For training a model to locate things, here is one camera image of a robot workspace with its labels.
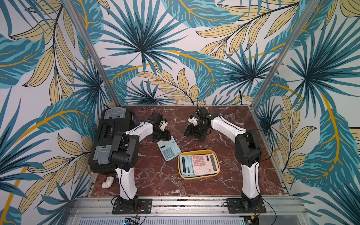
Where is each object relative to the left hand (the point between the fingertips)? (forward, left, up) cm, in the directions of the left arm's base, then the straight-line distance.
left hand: (165, 138), depth 96 cm
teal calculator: (-7, -3, -1) cm, 8 cm away
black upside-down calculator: (-3, -22, +11) cm, 25 cm away
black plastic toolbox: (+4, +34, +13) cm, 36 cm away
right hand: (0, -14, +5) cm, 15 cm away
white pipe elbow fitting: (-28, +29, -1) cm, 40 cm away
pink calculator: (-19, -25, +3) cm, 31 cm away
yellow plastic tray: (-11, -19, +1) cm, 22 cm away
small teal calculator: (-20, -14, +2) cm, 25 cm away
